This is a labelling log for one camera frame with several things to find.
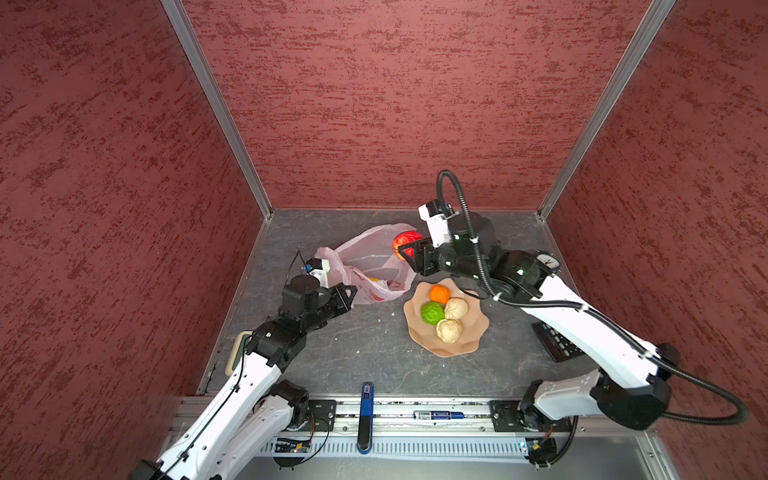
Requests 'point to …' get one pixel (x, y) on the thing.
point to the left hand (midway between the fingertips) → (358, 295)
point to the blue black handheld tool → (366, 420)
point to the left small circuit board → (286, 447)
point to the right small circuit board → (541, 451)
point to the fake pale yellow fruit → (449, 330)
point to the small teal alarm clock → (548, 261)
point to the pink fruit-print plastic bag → (369, 264)
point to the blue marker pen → (437, 415)
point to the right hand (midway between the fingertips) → (408, 253)
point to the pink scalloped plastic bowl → (474, 323)
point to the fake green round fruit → (432, 312)
